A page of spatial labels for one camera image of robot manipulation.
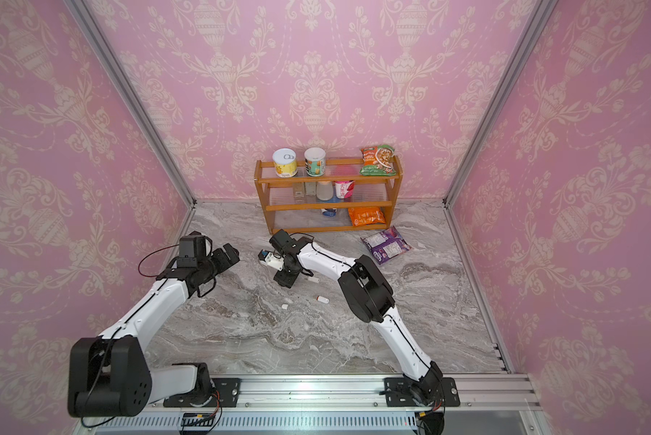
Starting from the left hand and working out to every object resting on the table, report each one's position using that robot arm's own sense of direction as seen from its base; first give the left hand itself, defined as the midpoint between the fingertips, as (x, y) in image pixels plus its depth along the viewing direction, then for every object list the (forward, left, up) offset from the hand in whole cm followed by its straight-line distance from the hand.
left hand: (230, 257), depth 89 cm
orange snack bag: (+25, -45, -6) cm, 52 cm away
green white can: (+21, -28, +23) cm, 42 cm away
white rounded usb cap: (-12, -18, -11) cm, 24 cm away
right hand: (0, -17, -11) cm, 20 cm away
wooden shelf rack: (+24, -18, +1) cm, 30 cm away
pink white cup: (+24, -37, +9) cm, 45 cm away
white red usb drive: (-9, -30, -12) cm, 34 cm away
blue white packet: (+28, -32, -7) cm, 43 cm away
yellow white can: (+21, -18, +23) cm, 36 cm away
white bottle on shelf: (+25, -31, +8) cm, 40 cm away
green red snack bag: (+24, -48, +22) cm, 58 cm away
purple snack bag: (+12, -54, -8) cm, 56 cm away
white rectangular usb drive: (-1, -27, -12) cm, 29 cm away
